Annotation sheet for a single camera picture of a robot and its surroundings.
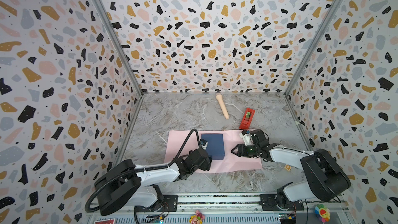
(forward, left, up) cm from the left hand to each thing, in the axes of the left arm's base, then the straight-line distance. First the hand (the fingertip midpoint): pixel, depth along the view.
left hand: (207, 155), depth 85 cm
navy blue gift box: (+4, -5, +3) cm, 7 cm away
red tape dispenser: (+24, -26, 0) cm, 35 cm away
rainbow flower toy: (-27, -52, -3) cm, 59 cm away
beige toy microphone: (+41, -11, -3) cm, 43 cm away
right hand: (+4, -14, -1) cm, 15 cm away
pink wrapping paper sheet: (-2, -14, -5) cm, 15 cm away
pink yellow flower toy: (-28, +5, -1) cm, 28 cm away
